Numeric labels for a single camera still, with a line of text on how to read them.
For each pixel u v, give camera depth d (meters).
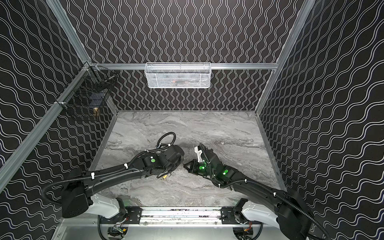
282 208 0.41
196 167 0.68
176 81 0.95
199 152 0.73
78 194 0.39
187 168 0.75
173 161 0.60
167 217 0.76
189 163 0.74
